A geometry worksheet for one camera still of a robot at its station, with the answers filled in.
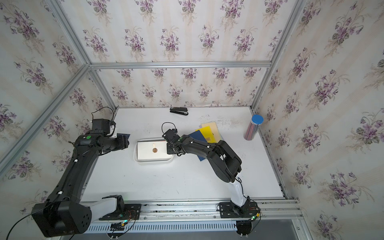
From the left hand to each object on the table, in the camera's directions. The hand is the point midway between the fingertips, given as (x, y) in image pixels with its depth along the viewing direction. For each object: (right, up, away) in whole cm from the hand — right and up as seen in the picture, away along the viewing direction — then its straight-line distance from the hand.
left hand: (124, 143), depth 78 cm
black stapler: (+28, +20, +37) cm, 51 cm away
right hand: (+24, -6, +14) cm, 28 cm away
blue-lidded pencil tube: (+75, +13, +9) cm, 76 cm away
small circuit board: (-1, -40, -7) cm, 40 cm away
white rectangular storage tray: (+9, -11, +8) cm, 16 cm away
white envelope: (+12, -6, +12) cm, 18 cm away
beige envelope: (+52, +6, +29) cm, 60 cm away
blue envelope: (+40, +2, +26) cm, 48 cm away
